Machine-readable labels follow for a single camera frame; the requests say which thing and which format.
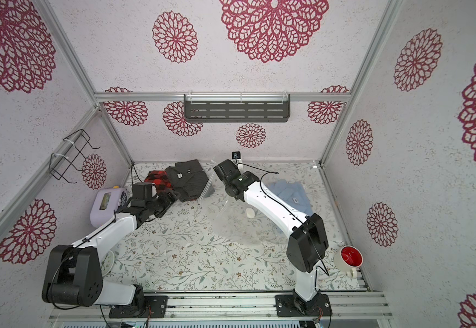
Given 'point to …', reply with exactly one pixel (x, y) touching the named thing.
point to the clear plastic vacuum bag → (236, 217)
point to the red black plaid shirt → (161, 180)
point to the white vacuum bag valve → (250, 212)
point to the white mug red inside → (348, 258)
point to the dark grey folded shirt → (188, 179)
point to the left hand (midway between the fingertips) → (176, 199)
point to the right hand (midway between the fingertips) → (238, 176)
